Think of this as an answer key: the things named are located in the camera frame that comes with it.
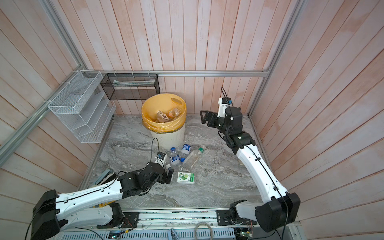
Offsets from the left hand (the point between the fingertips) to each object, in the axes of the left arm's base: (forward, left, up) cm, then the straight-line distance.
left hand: (166, 171), depth 78 cm
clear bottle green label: (+13, -14, -11) cm, 22 cm away
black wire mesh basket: (+58, +30, +13) cm, 67 cm away
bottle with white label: (+32, +5, +7) cm, 34 cm away
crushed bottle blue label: (+11, -3, -7) cm, 14 cm away
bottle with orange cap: (+40, -2, +4) cm, 41 cm away
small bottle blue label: (+18, -10, -7) cm, 22 cm away
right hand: (+20, -21, +23) cm, 37 cm away
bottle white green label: (-1, -10, -8) cm, 13 cm away
